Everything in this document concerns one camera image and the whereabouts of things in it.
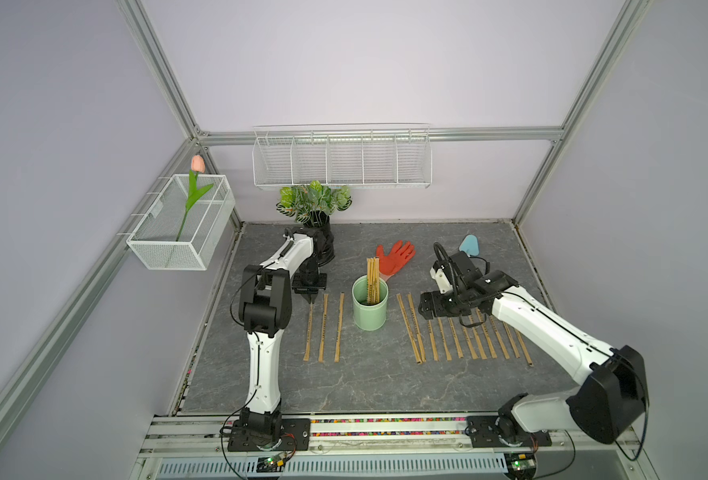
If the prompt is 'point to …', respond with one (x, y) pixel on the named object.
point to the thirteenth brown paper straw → (323, 329)
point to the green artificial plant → (302, 201)
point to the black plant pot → (318, 218)
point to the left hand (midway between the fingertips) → (314, 299)
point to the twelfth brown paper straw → (337, 353)
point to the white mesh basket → (173, 237)
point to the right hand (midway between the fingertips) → (432, 305)
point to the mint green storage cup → (366, 316)
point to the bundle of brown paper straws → (373, 280)
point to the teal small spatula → (470, 245)
